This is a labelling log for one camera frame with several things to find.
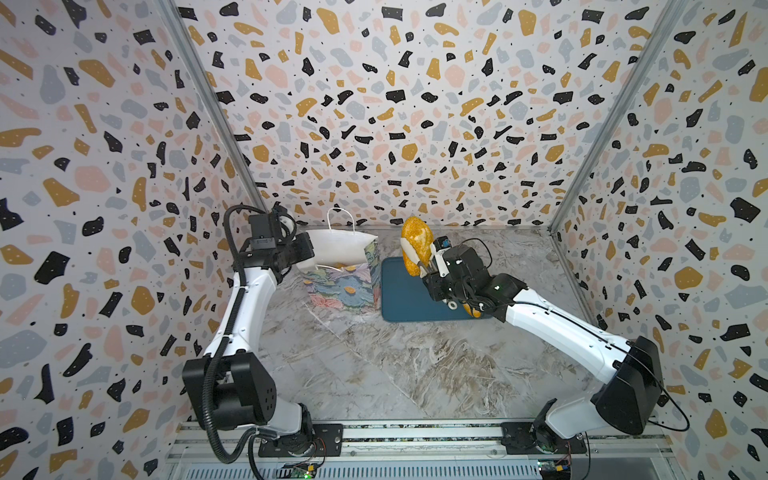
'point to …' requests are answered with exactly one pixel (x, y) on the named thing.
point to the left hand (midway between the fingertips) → (309, 237)
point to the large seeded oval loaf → (418, 234)
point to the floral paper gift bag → (345, 274)
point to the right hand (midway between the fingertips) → (424, 272)
